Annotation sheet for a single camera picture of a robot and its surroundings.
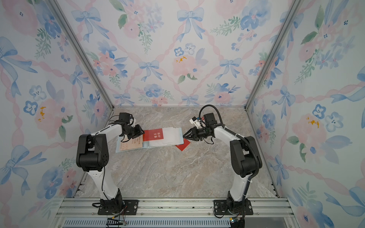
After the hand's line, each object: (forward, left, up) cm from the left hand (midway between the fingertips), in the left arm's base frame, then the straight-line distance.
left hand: (143, 131), depth 100 cm
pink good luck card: (-9, +10, -1) cm, 13 cm away
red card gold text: (-1, -7, -2) cm, 7 cm away
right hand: (-9, -30, +8) cm, 33 cm away
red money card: (-9, -28, -5) cm, 30 cm away
